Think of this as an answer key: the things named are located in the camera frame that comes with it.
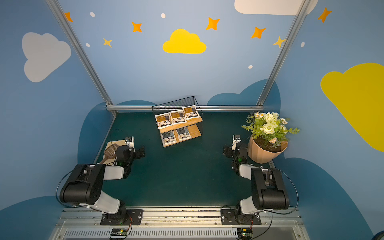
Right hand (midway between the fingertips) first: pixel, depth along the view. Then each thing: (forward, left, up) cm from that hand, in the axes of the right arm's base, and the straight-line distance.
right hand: (235, 143), depth 95 cm
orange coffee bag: (+7, +47, +11) cm, 49 cm away
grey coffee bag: (+5, +46, -5) cm, 46 cm away
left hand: (-5, +64, 0) cm, 65 cm away
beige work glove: (-15, +78, -5) cm, 80 cm away
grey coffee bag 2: (+9, +35, -5) cm, 37 cm away
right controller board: (-47, -1, -10) cm, 48 cm away
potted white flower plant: (-9, -11, +21) cm, 25 cm away
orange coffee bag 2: (+16, +30, +11) cm, 36 cm away
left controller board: (-51, +61, -8) cm, 79 cm away
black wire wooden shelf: (+18, +27, -5) cm, 33 cm away
